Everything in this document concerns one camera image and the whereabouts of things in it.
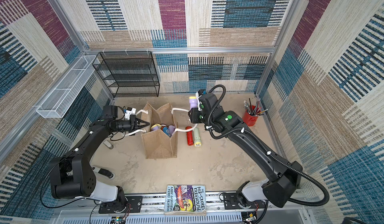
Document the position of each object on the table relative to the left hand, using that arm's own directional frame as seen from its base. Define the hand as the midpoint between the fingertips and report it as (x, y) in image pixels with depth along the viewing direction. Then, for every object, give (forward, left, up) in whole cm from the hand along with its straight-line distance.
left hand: (149, 124), depth 81 cm
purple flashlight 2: (+4, -10, -12) cm, 16 cm away
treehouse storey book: (-33, -19, -17) cm, 41 cm away
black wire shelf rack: (+44, +22, 0) cm, 49 cm away
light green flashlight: (-2, -26, -16) cm, 30 cm away
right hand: (-1, -24, +9) cm, 25 cm away
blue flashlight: (+2, -8, -9) cm, 12 cm away
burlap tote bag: (-6, -6, -4) cm, 9 cm away
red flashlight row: (+2, -21, -16) cm, 27 cm away
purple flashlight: (+3, -1, -8) cm, 9 cm away
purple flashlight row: (+2, -24, +15) cm, 28 cm away
